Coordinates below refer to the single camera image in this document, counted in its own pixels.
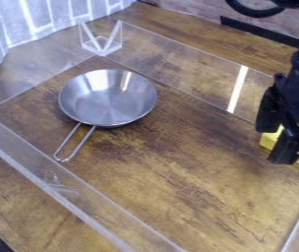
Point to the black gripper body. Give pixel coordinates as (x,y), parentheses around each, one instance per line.
(284,100)

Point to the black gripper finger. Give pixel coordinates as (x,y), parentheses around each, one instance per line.
(284,152)
(268,114)

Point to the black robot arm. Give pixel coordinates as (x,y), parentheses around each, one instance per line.
(279,108)

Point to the silver frying pan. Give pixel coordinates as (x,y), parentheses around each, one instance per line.
(104,98)

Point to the black strip on table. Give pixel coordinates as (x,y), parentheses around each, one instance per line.
(271,35)

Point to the clear acrylic tray barrier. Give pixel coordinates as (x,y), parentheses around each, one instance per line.
(177,182)

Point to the white grey curtain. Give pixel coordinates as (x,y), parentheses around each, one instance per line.
(27,20)

